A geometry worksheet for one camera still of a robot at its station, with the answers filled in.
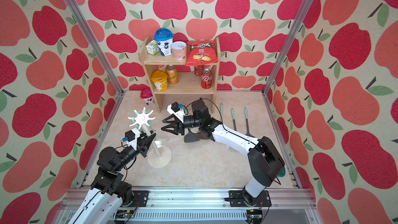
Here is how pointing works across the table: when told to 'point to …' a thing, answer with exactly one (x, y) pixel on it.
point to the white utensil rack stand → (157, 158)
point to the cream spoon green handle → (221, 111)
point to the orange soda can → (172, 74)
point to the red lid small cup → (146, 94)
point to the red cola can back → (199, 70)
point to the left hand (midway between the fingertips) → (153, 136)
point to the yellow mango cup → (159, 78)
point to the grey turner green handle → (232, 114)
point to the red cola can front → (206, 79)
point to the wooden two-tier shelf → (188, 83)
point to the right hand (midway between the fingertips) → (163, 127)
